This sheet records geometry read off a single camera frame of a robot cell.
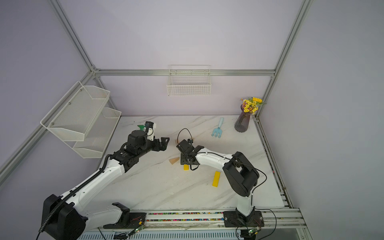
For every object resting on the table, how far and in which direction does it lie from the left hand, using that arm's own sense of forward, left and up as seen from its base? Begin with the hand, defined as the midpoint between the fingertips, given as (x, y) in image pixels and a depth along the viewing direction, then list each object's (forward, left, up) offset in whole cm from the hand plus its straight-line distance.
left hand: (161, 139), depth 81 cm
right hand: (-3, -15, -18) cm, 23 cm away
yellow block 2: (-14, -31, -21) cm, 40 cm away
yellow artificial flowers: (+23, -54, +5) cm, 59 cm away
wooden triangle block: (-3, -4, -20) cm, 20 cm away
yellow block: (-6, -13, -21) cm, 25 cm away
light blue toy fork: (+23, -36, -21) cm, 47 cm away
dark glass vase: (+25, -53, -15) cm, 60 cm away
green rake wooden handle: (+25, +22, -19) cm, 38 cm away
